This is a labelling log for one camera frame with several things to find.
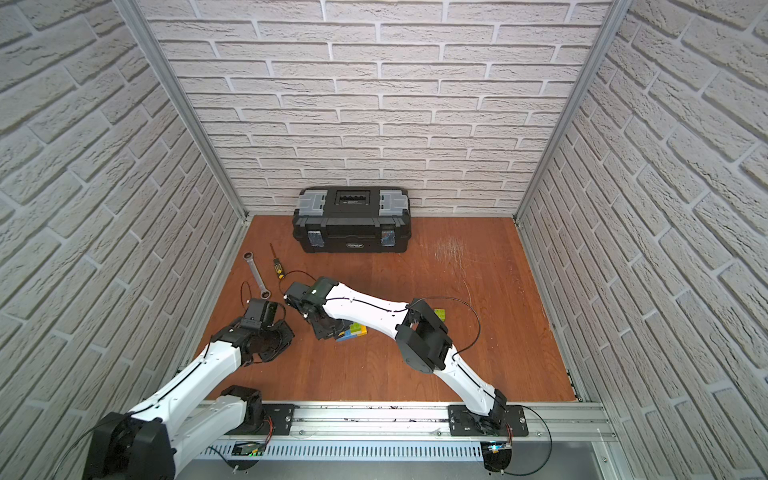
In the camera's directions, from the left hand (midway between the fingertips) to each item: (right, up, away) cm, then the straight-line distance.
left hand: (296, 331), depth 86 cm
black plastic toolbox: (+15, +34, +9) cm, 38 cm away
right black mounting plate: (+47, -20, -12) cm, 52 cm away
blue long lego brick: (+17, +2, -10) cm, 19 cm away
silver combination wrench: (-14, +9, +11) cm, 20 cm away
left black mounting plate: (0, -18, -12) cm, 21 cm away
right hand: (+13, +1, -1) cm, 13 cm away
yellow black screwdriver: (-12, +18, +17) cm, 28 cm away
